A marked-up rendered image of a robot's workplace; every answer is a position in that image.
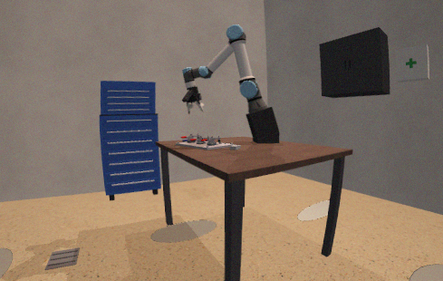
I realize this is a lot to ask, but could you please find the red-handled metal toggle clamp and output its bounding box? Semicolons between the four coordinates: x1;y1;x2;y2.
191;136;210;144

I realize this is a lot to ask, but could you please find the black toggle clamp with red handle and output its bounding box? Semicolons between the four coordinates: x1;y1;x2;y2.
201;136;221;146

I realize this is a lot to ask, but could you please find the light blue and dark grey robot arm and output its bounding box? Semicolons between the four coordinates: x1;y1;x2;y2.
182;24;267;113

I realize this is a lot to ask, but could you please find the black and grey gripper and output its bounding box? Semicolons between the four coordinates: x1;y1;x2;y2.
187;86;204;114

